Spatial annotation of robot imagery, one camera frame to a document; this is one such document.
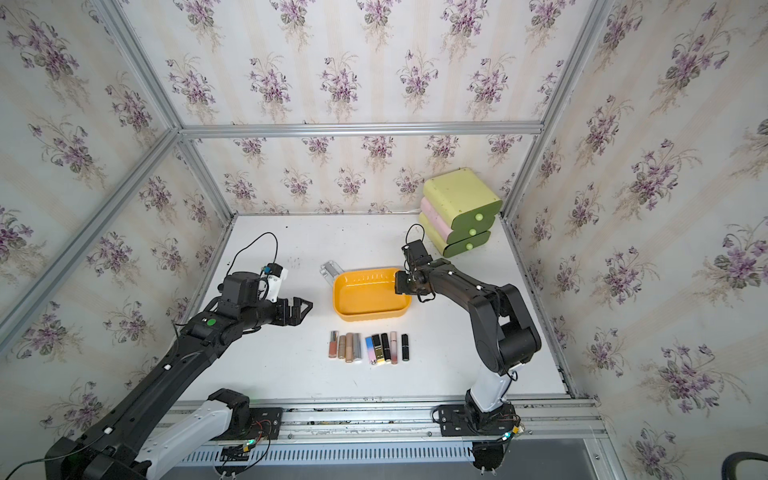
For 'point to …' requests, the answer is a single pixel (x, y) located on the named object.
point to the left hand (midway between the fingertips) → (301, 305)
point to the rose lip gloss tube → (333, 345)
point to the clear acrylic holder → (330, 269)
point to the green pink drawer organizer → (456, 210)
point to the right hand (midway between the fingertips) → (405, 286)
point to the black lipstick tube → (405, 347)
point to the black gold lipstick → (378, 348)
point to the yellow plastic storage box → (369, 295)
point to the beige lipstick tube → (342, 347)
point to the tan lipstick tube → (349, 347)
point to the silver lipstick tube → (357, 346)
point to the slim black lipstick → (387, 353)
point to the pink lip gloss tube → (393, 348)
